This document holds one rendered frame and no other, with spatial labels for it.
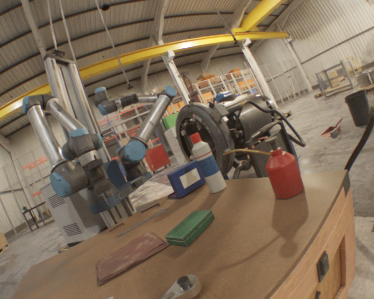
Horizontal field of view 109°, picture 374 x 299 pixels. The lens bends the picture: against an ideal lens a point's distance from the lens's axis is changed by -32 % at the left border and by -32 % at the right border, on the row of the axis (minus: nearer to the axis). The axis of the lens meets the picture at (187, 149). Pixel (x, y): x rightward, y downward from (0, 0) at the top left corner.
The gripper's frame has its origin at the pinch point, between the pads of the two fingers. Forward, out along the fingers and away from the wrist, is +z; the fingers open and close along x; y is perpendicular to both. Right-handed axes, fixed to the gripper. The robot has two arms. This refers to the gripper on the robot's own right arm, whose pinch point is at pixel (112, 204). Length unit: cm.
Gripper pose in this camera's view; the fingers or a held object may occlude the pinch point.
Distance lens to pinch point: 89.4
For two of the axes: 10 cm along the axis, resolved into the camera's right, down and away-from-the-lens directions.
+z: 4.2, 9.1, 0.5
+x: -6.2, 3.3, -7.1
